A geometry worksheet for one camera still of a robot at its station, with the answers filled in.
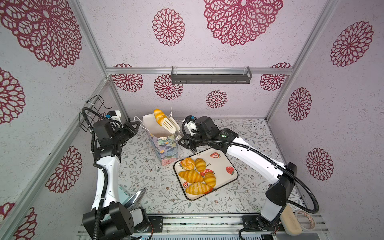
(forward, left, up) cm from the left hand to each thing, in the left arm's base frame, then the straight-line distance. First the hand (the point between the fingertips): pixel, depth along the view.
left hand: (139, 125), depth 75 cm
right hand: (-7, -20, -2) cm, 22 cm away
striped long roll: (+3, -10, +3) cm, 11 cm away
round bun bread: (-7, -24, -27) cm, 37 cm away
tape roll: (-41, -78, -28) cm, 93 cm away
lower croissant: (-22, -29, -27) cm, 46 cm away
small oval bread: (-8, -31, -28) cm, 43 cm away
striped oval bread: (-17, -36, -28) cm, 49 cm away
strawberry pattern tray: (-19, -20, -30) cm, 41 cm away
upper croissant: (-16, -25, -27) cm, 40 cm away
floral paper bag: (-4, -12, -11) cm, 17 cm away
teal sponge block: (-26, +11, -28) cm, 40 cm away
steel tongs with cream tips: (-1, -16, +2) cm, 16 cm away
